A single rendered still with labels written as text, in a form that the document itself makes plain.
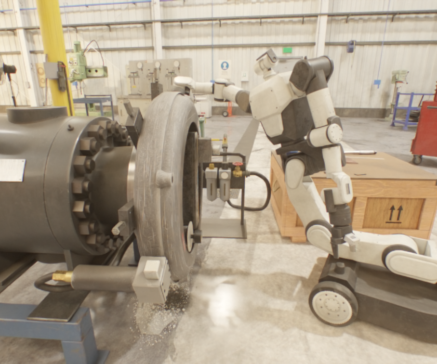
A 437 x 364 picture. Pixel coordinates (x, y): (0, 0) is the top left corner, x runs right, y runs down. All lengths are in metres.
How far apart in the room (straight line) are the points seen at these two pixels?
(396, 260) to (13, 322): 1.49
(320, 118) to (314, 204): 0.43
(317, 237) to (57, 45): 4.18
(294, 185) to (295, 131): 0.26
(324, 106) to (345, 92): 10.86
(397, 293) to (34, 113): 1.62
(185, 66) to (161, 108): 6.75
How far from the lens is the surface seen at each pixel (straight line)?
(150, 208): 0.84
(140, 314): 1.49
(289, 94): 1.31
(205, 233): 2.06
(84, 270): 0.98
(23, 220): 1.17
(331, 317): 1.47
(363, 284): 1.47
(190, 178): 1.10
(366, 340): 1.48
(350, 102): 12.15
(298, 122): 1.35
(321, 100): 1.26
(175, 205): 0.86
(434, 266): 1.48
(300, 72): 1.27
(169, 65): 7.89
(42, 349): 1.49
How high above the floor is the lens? 0.99
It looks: 18 degrees down
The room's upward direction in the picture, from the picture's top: straight up
